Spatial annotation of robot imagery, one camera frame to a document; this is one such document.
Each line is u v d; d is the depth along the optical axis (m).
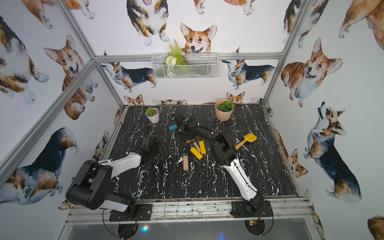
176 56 0.82
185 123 0.72
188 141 0.97
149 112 1.04
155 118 1.08
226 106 1.05
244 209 0.68
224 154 0.61
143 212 0.73
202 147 0.96
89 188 0.44
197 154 0.93
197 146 0.96
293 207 0.76
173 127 1.08
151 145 0.74
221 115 1.06
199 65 0.92
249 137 1.01
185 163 0.90
